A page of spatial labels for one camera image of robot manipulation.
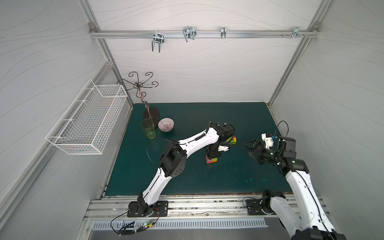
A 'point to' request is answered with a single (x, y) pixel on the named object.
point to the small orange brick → (235, 138)
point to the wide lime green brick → (214, 159)
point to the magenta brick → (208, 161)
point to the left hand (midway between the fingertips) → (210, 156)
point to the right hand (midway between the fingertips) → (247, 148)
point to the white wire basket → (85, 126)
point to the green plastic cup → (147, 126)
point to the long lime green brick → (233, 142)
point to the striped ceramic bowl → (166, 124)
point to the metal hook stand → (150, 112)
